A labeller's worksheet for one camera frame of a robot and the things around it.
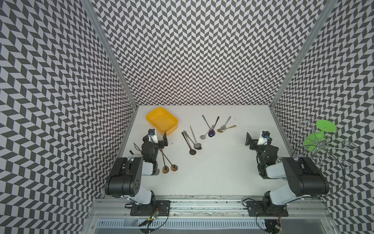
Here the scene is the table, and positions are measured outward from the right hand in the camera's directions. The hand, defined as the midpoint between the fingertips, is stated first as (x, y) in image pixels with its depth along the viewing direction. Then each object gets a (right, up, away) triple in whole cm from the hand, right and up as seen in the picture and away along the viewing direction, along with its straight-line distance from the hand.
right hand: (254, 134), depth 89 cm
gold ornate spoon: (-19, +1, +16) cm, 24 cm away
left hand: (-60, +1, +2) cm, 60 cm away
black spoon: (-39, -12, +4) cm, 41 cm away
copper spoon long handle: (-50, -20, -3) cm, 54 cm away
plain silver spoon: (-36, -8, +6) cm, 37 cm away
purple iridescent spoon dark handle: (-25, -2, +12) cm, 27 cm away
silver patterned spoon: (-32, -3, +11) cm, 33 cm away
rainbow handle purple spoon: (-25, +1, +13) cm, 28 cm away
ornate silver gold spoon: (-43, -2, +13) cm, 45 cm away
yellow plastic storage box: (-62, +8, +21) cm, 66 cm away
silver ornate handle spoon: (-17, +3, +15) cm, 22 cm away
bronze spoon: (-55, -20, -3) cm, 59 cm away
